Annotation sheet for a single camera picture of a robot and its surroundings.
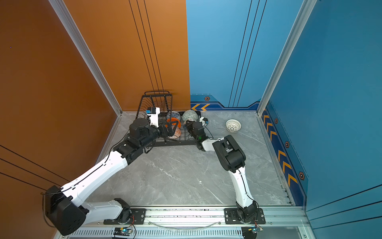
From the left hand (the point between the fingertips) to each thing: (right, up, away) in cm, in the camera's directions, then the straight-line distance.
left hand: (172, 120), depth 73 cm
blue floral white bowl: (-5, +6, +39) cm, 40 cm away
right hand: (+4, +1, +27) cm, 27 cm away
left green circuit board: (-25, -54, -2) cm, 59 cm away
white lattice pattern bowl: (+40, -3, +36) cm, 53 cm away
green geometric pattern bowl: (+7, +5, +39) cm, 40 cm away
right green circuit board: (+38, -53, -3) cm, 66 cm away
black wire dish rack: (-10, +15, +27) cm, 32 cm away
